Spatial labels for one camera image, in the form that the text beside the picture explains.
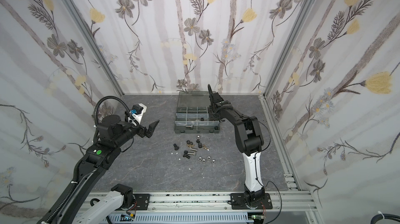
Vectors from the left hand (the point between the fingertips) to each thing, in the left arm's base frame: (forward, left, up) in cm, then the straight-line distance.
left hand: (150, 114), depth 69 cm
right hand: (+19, -34, -24) cm, 46 cm away
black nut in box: (+19, -24, -33) cm, 45 cm away
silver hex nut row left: (-11, -24, -30) cm, 41 cm away
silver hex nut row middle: (-10, -27, -31) cm, 42 cm away
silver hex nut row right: (-12, -30, -31) cm, 44 cm away
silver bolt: (+12, -15, -31) cm, 36 cm away
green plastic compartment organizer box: (+21, -18, -29) cm, 40 cm away
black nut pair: (+1, -16, -32) cm, 36 cm away
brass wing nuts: (-3, -26, -31) cm, 41 cm away
